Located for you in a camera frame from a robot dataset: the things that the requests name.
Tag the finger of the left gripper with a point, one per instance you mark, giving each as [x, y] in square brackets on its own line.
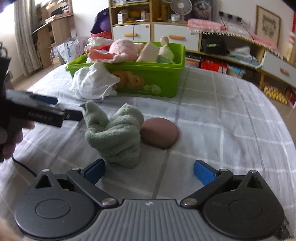
[43, 98]
[71, 114]

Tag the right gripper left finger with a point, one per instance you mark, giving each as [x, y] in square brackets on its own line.
[84, 181]

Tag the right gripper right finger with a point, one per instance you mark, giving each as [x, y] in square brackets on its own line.
[213, 181]

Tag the white cloth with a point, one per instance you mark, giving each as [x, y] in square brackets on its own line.
[94, 82]

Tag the green towel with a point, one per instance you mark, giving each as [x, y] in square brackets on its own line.
[117, 139]

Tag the red white santa plush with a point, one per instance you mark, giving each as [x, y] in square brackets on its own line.
[97, 43]

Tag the pink plush toy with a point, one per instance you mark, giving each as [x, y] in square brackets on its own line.
[121, 50]

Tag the pink white sponge block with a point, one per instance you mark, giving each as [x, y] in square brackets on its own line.
[149, 53]

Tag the left hand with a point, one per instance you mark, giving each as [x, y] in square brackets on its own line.
[13, 135]

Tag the white paper bag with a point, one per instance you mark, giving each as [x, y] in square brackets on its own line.
[72, 48]

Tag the brown round cushion pad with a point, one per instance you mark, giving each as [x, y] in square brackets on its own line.
[159, 132]

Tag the grey checked tablecloth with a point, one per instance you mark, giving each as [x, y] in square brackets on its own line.
[224, 121]

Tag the wooden desk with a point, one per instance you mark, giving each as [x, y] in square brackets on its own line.
[56, 18]

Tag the purple plush toy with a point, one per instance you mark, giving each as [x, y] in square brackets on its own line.
[102, 22]

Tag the beige curtain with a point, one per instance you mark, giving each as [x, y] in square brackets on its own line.
[26, 21]

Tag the green plastic bin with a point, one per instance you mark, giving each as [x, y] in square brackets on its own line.
[148, 78]

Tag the wooden white drawer cabinet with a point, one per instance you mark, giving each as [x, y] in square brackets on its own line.
[144, 21]

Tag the low wooden tv shelf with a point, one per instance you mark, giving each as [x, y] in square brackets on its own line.
[255, 57]

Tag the black bag on shelf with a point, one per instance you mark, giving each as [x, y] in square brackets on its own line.
[214, 46]

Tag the pink lace cloth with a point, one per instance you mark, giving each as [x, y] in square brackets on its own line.
[209, 27]

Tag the white desk fan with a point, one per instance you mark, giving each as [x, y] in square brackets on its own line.
[180, 7]

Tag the framed cartoon girl picture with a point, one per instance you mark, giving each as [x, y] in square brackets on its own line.
[268, 25]

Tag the framed hedgehog picture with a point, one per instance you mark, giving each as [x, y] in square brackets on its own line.
[202, 9]

